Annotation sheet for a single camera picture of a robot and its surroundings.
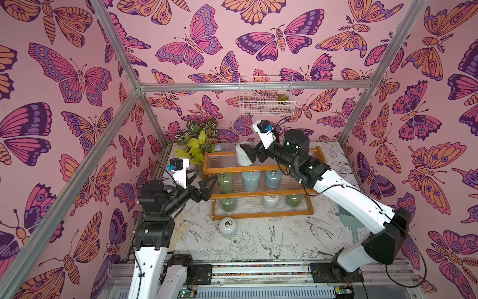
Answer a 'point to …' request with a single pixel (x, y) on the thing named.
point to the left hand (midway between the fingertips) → (209, 173)
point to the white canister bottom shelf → (269, 202)
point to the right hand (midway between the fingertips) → (252, 133)
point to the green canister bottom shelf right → (294, 200)
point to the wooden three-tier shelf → (261, 190)
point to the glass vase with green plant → (196, 141)
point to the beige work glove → (181, 226)
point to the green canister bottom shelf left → (229, 204)
